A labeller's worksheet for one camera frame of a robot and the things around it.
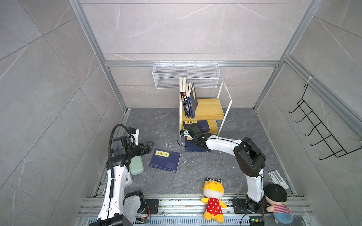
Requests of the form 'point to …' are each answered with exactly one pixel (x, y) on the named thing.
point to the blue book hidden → (165, 160)
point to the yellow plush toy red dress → (213, 190)
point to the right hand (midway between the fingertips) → (198, 127)
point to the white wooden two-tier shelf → (208, 109)
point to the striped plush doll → (275, 196)
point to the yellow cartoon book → (208, 123)
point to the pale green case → (136, 167)
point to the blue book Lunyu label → (194, 103)
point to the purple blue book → (203, 125)
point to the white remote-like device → (277, 179)
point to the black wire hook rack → (336, 148)
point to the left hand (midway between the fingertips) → (144, 140)
